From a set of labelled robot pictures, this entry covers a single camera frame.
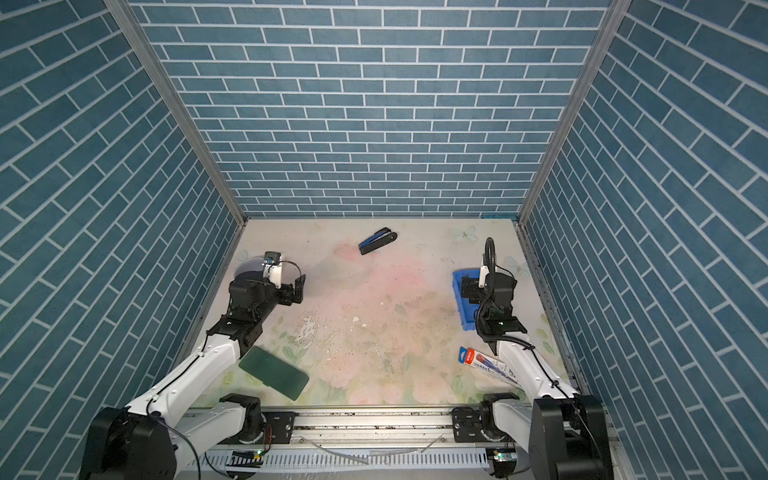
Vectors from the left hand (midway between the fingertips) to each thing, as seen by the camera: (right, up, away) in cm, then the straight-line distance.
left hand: (290, 271), depth 84 cm
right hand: (+56, 0, +2) cm, 56 cm away
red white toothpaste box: (+56, -26, -1) cm, 62 cm away
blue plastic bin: (+52, -12, +6) cm, 54 cm away
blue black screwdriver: (+24, +10, +28) cm, 38 cm away
